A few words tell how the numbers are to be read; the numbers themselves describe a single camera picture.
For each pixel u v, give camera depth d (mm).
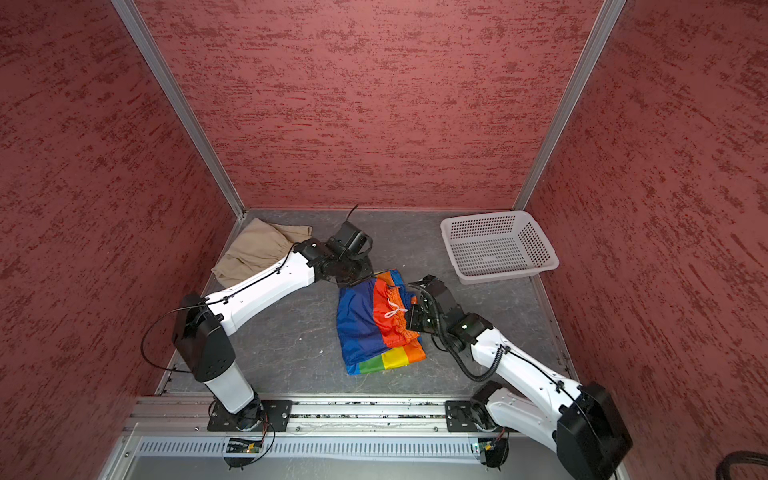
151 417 742
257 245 1039
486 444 725
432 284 624
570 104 885
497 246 1097
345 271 673
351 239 638
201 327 435
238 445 728
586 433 391
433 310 609
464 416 739
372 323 874
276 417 741
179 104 875
